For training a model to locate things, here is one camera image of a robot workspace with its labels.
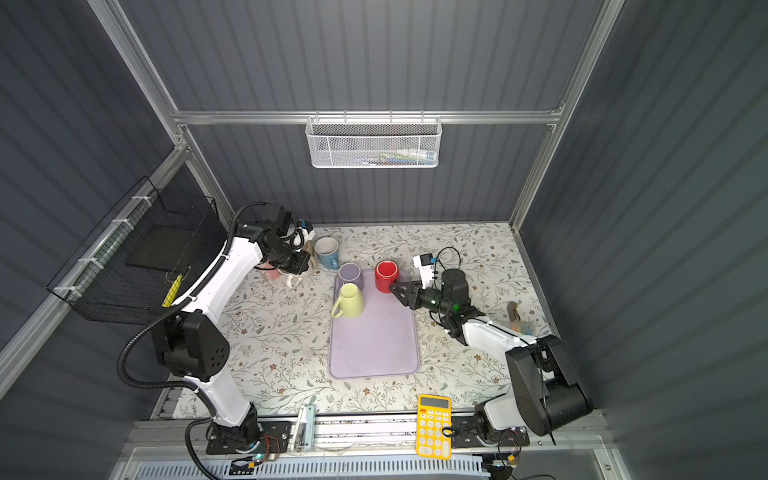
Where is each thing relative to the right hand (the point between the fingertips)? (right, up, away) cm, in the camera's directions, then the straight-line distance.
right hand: (397, 290), depth 82 cm
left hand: (-27, +7, +4) cm, 29 cm away
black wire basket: (-66, +4, -18) cm, 68 cm away
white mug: (-30, +2, +5) cm, 31 cm away
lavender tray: (-4, -17, +9) cm, 20 cm away
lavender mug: (-15, +4, +14) cm, 21 cm away
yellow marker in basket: (-53, +1, -13) cm, 55 cm away
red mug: (-3, +4, +14) cm, 15 cm away
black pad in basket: (-60, +11, -7) cm, 62 cm away
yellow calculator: (+9, -33, -9) cm, 35 cm away
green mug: (-13, -5, +7) cm, 16 cm away
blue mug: (-24, +12, +21) cm, 34 cm away
